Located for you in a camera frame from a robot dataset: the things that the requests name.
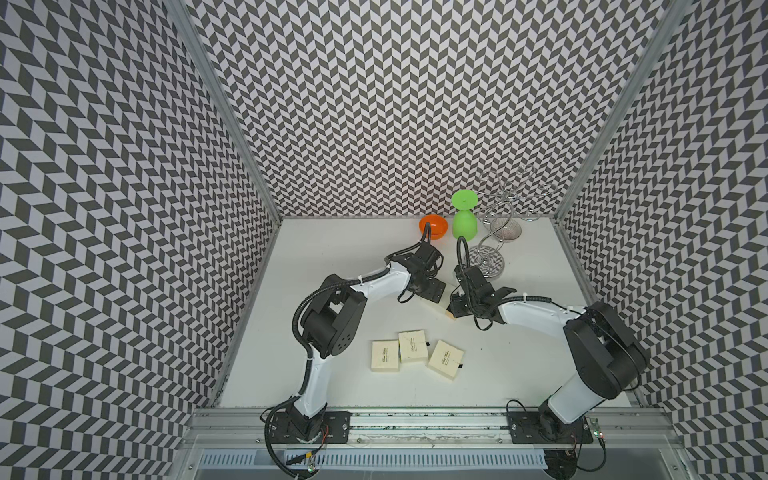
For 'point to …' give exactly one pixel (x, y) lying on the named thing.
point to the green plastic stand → (464, 219)
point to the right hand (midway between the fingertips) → (456, 306)
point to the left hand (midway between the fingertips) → (427, 291)
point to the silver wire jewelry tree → (511, 190)
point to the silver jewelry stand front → (502, 228)
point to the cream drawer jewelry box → (439, 310)
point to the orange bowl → (438, 225)
